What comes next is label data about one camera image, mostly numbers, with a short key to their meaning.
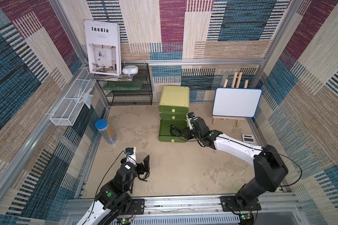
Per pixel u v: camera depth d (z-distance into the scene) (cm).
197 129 68
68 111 91
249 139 98
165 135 99
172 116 96
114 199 53
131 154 65
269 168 44
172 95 97
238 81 90
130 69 88
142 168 68
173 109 91
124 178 55
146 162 69
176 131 99
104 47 78
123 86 99
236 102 95
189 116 78
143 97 119
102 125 83
